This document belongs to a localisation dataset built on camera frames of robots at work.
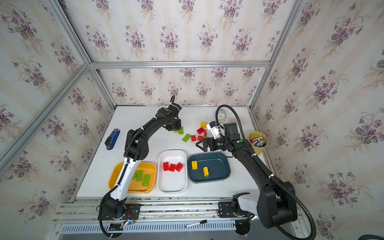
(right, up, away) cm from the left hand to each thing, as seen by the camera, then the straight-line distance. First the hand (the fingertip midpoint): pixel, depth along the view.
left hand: (178, 127), depth 104 cm
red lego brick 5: (+16, -8, -2) cm, 17 cm away
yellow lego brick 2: (+12, -22, -18) cm, 30 cm away
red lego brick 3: (-2, -23, -18) cm, 29 cm away
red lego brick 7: (+19, -4, -2) cm, 20 cm away
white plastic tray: (-1, -27, -18) cm, 32 cm away
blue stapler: (-44, -9, -6) cm, 45 cm away
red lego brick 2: (-5, -23, -19) cm, 30 cm away
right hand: (+15, -8, -25) cm, 31 cm away
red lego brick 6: (+16, -3, 0) cm, 16 cm away
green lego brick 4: (-1, -3, 0) cm, 3 cm away
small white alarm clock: (+32, +8, +3) cm, 33 cm away
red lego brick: (+2, -23, -17) cm, 29 cm away
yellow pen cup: (+50, -8, -16) cm, 54 cm away
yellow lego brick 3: (+18, +1, +4) cm, 19 cm away
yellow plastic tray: (-32, -24, -24) cm, 47 cm away
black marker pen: (+15, -44, -34) cm, 58 cm away
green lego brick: (-16, -30, -21) cm, 40 cm away
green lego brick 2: (+6, -7, -3) cm, 10 cm away
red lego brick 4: (+11, -8, -3) cm, 14 cm away
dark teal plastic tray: (+26, -22, -15) cm, 38 cm away
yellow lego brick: (+18, -25, -20) cm, 37 cm away
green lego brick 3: (+3, -3, -1) cm, 4 cm away
